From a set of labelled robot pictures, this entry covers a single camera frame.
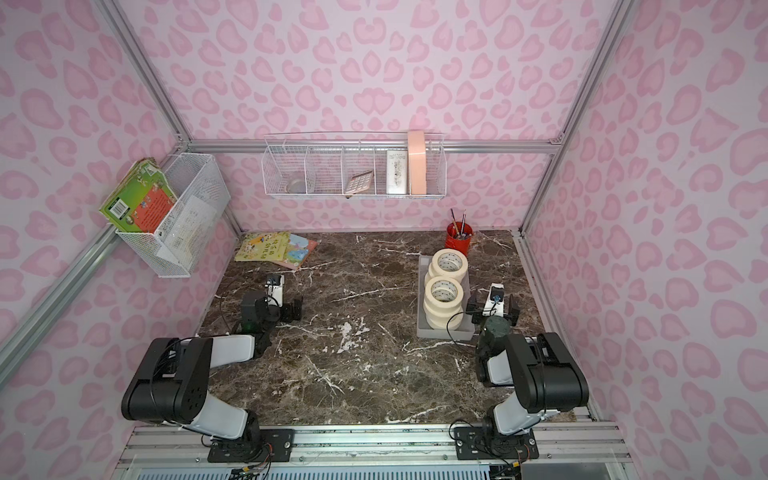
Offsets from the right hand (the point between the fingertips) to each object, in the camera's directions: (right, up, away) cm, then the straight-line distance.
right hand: (494, 290), depth 88 cm
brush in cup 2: (-5, +19, +19) cm, 27 cm away
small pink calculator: (-40, +33, +6) cm, 53 cm away
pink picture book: (-66, +13, +25) cm, 72 cm away
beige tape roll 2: (-17, +4, +9) cm, 20 cm away
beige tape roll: (-10, +8, +12) cm, 18 cm away
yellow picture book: (-79, +14, +27) cm, 84 cm away
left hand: (-63, -1, +7) cm, 64 cm away
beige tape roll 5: (-16, -9, +2) cm, 18 cm away
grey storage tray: (-7, -13, +4) cm, 16 cm away
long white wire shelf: (-43, +42, +15) cm, 61 cm away
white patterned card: (-29, +36, +4) cm, 46 cm away
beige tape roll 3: (-19, -2, 0) cm, 19 cm away
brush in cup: (-8, +21, +16) cm, 28 cm away
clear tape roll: (-61, +32, +7) cm, 69 cm away
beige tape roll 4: (-15, -5, 0) cm, 16 cm away
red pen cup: (-9, +15, +16) cm, 24 cm away
